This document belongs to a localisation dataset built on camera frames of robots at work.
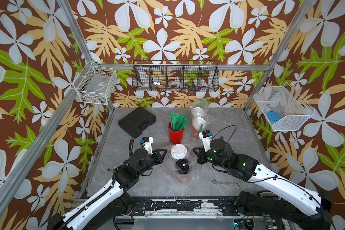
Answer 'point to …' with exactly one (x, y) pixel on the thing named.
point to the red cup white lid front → (198, 123)
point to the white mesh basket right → (283, 109)
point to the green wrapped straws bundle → (178, 121)
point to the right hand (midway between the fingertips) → (190, 149)
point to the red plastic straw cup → (175, 136)
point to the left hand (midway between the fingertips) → (168, 149)
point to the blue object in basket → (274, 116)
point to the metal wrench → (237, 184)
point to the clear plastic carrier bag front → (204, 105)
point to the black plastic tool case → (135, 121)
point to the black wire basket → (176, 75)
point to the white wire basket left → (95, 85)
